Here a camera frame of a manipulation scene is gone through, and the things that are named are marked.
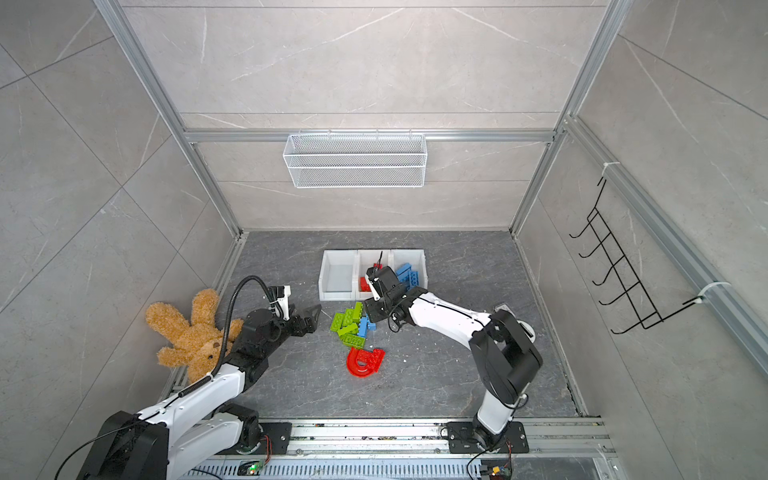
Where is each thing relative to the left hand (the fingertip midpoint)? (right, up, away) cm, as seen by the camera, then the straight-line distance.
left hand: (307, 299), depth 85 cm
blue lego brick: (+33, +5, +16) cm, 37 cm away
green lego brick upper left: (+7, -9, +8) cm, 14 cm away
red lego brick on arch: (+19, -17, -1) cm, 26 cm away
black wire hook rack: (+80, +2, -21) cm, 83 cm away
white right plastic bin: (+34, +11, +22) cm, 42 cm away
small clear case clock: (+62, -4, +11) cm, 63 cm away
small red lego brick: (+15, +3, +15) cm, 21 cm away
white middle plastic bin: (+15, +12, +23) cm, 30 cm away
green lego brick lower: (+13, -13, +3) cm, 19 cm away
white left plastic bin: (+6, +6, +19) cm, 21 cm away
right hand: (+19, -2, +5) cm, 20 cm away
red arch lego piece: (+16, -19, 0) cm, 25 cm away
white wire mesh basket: (+13, +45, +15) cm, 49 cm away
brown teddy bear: (-29, -11, -3) cm, 31 cm away
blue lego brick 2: (+16, -9, +5) cm, 19 cm away
